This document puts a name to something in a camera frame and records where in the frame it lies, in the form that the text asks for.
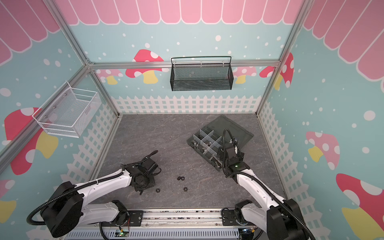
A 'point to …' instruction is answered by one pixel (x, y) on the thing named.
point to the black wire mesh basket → (199, 73)
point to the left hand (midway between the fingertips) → (150, 187)
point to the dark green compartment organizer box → (207, 141)
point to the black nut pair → (179, 178)
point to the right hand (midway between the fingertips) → (228, 149)
